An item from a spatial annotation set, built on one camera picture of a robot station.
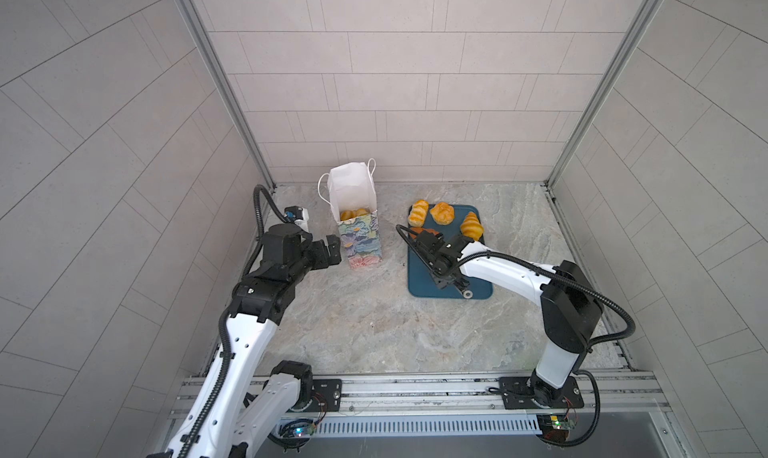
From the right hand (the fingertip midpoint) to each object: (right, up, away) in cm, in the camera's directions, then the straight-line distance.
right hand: (445, 277), depth 87 cm
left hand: (-31, +13, -15) cm, 37 cm away
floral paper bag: (-28, +25, +7) cm, 39 cm away
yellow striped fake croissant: (+11, +14, +12) cm, 22 cm away
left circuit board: (-36, -28, -23) cm, 50 cm away
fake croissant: (-26, +19, +12) cm, 34 cm away
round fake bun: (+1, +19, +15) cm, 24 cm away
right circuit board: (+22, -30, -19) cm, 42 cm away
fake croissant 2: (-7, +18, +17) cm, 26 cm away
